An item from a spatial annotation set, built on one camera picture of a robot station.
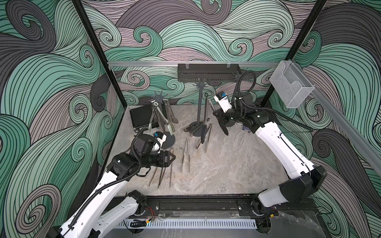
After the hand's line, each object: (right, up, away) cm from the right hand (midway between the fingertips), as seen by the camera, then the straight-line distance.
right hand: (214, 112), depth 75 cm
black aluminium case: (-49, -3, +35) cm, 60 cm away
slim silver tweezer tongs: (-14, -19, +22) cm, 33 cm away
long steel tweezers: (-27, -3, 0) cm, 27 cm away
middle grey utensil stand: (-7, -11, +32) cm, 35 cm away
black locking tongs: (+6, -9, 0) cm, 11 cm away
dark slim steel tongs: (-1, -20, +22) cm, 30 cm away
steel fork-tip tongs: (-23, -2, +1) cm, 23 cm away
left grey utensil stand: (-26, -18, +26) cm, 41 cm away
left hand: (-22, -21, -7) cm, 31 cm away
